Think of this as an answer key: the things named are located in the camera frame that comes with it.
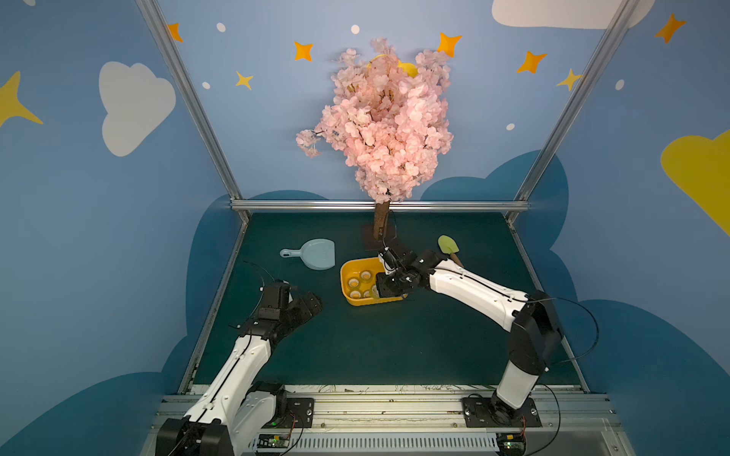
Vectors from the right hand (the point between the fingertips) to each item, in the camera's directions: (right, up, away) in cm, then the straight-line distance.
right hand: (381, 288), depth 84 cm
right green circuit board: (+34, -39, -11) cm, 53 cm away
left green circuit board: (-29, -37, -13) cm, 49 cm away
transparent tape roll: (-9, 0, +15) cm, 18 cm away
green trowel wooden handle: (+28, +13, +27) cm, 41 cm away
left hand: (-21, -5, +1) cm, 22 cm away
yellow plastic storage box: (-9, +5, +16) cm, 19 cm away
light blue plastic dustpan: (-24, +9, +26) cm, 37 cm away
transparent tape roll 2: (-9, -4, +12) cm, 15 cm away
